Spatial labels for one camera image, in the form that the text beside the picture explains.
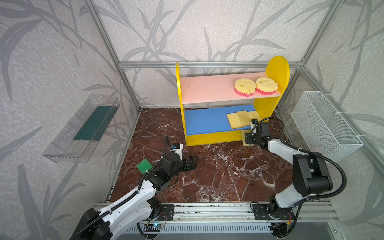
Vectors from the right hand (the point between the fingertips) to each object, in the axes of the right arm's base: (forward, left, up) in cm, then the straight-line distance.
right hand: (251, 131), depth 97 cm
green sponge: (0, +5, -3) cm, 6 cm away
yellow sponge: (+5, +6, +8) cm, 11 cm away
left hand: (-19, +36, +5) cm, 41 cm away
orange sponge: (+3, +12, +7) cm, 15 cm away
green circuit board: (-51, +57, -9) cm, 77 cm away
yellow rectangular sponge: (+8, -2, +7) cm, 11 cm away
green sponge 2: (-20, +68, -8) cm, 71 cm away
